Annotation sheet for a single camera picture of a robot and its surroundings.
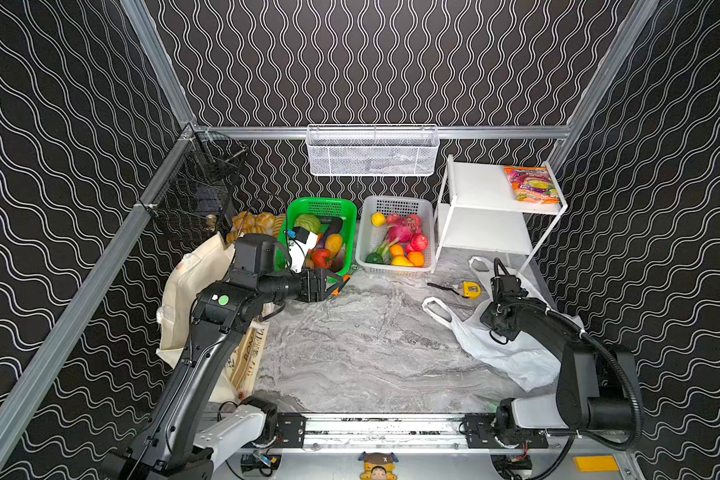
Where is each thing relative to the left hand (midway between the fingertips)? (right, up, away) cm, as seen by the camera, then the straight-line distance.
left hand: (339, 279), depth 64 cm
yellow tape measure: (+41, -8, +35) cm, 55 cm away
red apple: (+25, +9, +39) cm, 47 cm away
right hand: (+46, -16, +26) cm, 56 cm away
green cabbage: (-15, +17, +46) cm, 51 cm away
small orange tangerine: (+17, +7, +41) cm, 45 cm away
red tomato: (-9, +4, +38) cm, 40 cm away
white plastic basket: (+8, +12, +51) cm, 53 cm away
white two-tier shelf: (+38, +19, +17) cm, 45 cm away
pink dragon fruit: (+19, +14, +40) cm, 46 cm away
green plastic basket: (-1, +23, +51) cm, 56 cm away
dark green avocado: (+9, +4, +39) cm, 40 cm away
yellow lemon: (+11, +19, +53) cm, 57 cm away
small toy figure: (+9, -43, +4) cm, 44 cm away
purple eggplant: (-6, +16, +53) cm, 55 cm away
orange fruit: (+24, +4, +37) cm, 44 cm away
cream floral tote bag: (-39, 0, +9) cm, 40 cm away
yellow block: (+60, -44, +7) cm, 75 cm away
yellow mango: (-5, +9, +42) cm, 44 cm away
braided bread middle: (-39, +17, +52) cm, 67 cm away
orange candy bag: (+50, +24, +16) cm, 58 cm away
